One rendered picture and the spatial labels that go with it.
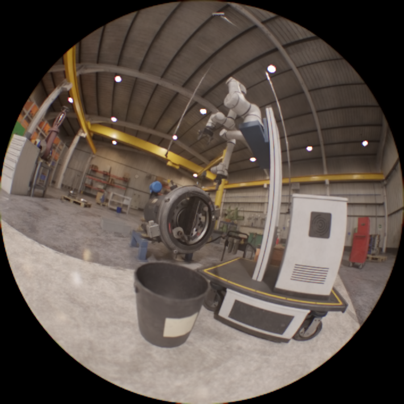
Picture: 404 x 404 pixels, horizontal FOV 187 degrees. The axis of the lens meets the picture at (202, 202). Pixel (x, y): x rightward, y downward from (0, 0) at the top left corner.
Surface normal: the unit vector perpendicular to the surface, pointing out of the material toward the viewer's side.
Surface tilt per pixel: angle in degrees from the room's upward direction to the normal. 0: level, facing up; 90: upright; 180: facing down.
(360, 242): 90
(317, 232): 90
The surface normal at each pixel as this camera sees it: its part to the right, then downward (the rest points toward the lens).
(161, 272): 0.58, -0.05
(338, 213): -0.61, -0.25
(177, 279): 0.00, -0.21
